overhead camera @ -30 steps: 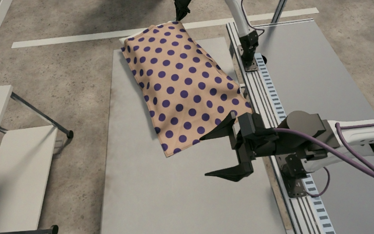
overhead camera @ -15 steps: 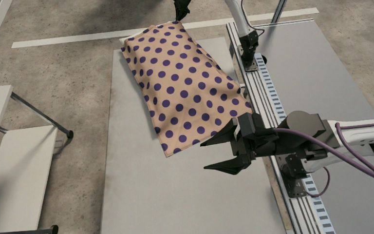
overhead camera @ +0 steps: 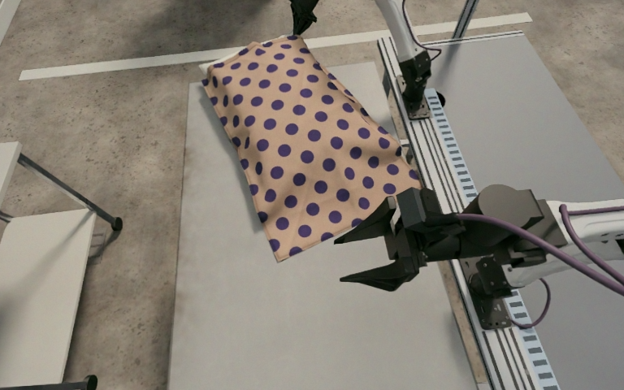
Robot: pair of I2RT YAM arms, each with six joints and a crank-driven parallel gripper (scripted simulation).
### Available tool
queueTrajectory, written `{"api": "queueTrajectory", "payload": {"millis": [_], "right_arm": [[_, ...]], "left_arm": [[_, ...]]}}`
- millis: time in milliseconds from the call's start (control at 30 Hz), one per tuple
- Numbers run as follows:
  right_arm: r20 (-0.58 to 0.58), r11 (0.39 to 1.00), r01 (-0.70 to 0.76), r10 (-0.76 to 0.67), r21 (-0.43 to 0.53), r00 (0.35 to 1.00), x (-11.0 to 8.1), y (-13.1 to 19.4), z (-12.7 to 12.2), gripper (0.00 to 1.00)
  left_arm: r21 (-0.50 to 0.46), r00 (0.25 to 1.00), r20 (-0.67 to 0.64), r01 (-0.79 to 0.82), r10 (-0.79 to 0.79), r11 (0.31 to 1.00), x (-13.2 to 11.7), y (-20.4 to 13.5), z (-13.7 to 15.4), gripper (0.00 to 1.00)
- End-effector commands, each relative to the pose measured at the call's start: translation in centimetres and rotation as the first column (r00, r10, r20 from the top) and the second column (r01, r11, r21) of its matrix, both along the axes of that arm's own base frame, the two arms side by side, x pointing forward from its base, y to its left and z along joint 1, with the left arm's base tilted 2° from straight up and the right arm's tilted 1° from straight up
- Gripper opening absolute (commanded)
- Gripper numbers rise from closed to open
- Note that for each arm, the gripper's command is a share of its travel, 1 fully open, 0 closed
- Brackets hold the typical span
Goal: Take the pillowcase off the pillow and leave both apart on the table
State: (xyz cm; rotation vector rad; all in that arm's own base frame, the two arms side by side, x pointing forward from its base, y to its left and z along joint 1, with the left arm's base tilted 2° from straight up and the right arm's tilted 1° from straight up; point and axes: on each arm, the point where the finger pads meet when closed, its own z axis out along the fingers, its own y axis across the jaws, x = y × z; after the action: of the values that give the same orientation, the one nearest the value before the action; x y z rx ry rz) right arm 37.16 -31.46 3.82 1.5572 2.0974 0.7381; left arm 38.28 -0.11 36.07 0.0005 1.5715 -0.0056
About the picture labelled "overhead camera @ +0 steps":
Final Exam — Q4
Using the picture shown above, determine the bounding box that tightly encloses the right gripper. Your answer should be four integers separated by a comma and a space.
290, 0, 319, 35

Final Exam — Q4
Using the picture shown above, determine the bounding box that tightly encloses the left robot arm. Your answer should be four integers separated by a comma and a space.
396, 184, 624, 330

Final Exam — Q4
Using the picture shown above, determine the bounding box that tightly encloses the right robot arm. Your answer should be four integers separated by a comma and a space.
375, 0, 431, 120

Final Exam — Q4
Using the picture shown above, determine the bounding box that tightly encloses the white pillow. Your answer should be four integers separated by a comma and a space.
199, 29, 293, 76

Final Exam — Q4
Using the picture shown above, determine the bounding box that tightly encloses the beige polka-dot pillowcase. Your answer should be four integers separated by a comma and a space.
201, 35, 423, 262

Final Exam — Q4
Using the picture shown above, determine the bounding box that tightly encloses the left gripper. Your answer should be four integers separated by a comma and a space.
334, 196, 459, 292

